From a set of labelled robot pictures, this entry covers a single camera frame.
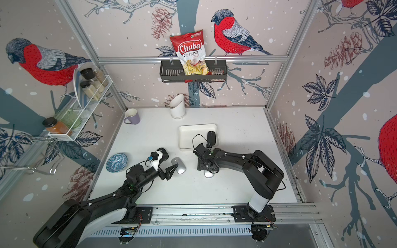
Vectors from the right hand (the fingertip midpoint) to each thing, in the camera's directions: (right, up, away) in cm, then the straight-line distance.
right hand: (204, 165), depth 90 cm
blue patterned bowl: (-53, +2, 0) cm, 53 cm away
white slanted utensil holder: (-18, +37, +14) cm, 43 cm away
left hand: (-16, +7, -10) cm, 21 cm away
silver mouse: (-14, -1, -1) cm, 14 cm away
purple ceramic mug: (-52, +31, +17) cm, 63 cm away
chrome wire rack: (-70, +12, -18) cm, 73 cm away
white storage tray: (-9, +16, +14) cm, 23 cm away
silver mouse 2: (+2, -4, -3) cm, 5 cm away
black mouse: (+5, +15, +11) cm, 20 cm away
